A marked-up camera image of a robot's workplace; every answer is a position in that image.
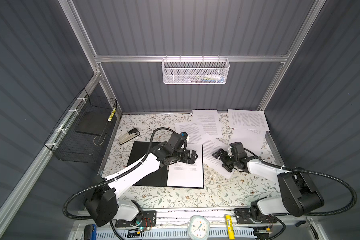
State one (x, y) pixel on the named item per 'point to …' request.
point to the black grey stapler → (131, 134)
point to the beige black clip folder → (158, 178)
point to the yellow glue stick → (230, 227)
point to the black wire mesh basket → (79, 136)
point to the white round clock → (198, 228)
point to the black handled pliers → (307, 221)
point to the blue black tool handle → (90, 232)
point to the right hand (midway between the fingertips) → (217, 160)
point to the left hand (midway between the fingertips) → (191, 155)
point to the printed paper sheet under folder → (194, 130)
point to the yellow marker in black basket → (111, 115)
